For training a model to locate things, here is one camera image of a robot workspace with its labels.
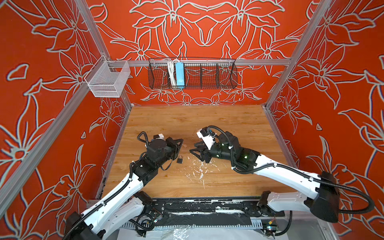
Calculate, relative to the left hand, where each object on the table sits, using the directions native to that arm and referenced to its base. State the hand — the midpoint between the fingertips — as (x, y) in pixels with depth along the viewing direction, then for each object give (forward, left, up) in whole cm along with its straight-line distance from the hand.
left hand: (184, 137), depth 71 cm
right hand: (-6, -3, 0) cm, 7 cm away
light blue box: (+40, +6, +10) cm, 42 cm away
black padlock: (0, +4, -24) cm, 25 cm away
